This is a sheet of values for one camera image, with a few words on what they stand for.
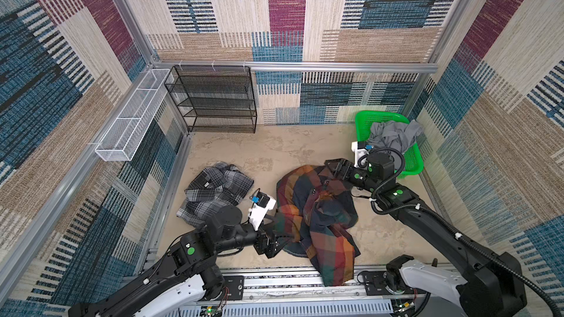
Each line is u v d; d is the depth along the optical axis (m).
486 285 0.38
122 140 0.70
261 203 0.57
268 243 0.56
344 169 0.68
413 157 0.97
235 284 0.77
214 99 1.11
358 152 0.71
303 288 0.75
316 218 0.74
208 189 0.92
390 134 1.04
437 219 0.49
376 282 0.74
